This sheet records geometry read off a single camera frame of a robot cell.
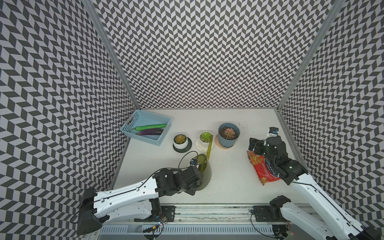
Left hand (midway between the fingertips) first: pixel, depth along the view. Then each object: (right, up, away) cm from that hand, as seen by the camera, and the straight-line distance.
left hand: (192, 185), depth 72 cm
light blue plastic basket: (-42, +34, +43) cm, 69 cm away
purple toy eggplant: (-26, +24, +30) cm, 47 cm away
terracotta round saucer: (+15, +18, +27) cm, 36 cm away
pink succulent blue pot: (+21, +23, +19) cm, 37 cm away
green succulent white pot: (+6, +21, +18) cm, 29 cm away
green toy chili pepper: (-33, +27, +33) cm, 54 cm away
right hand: (+34, +20, +5) cm, 40 cm away
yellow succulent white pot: (-9, +19, +19) cm, 29 cm away
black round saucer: (-3, +17, +25) cm, 31 cm away
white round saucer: (+5, +14, +26) cm, 30 cm away
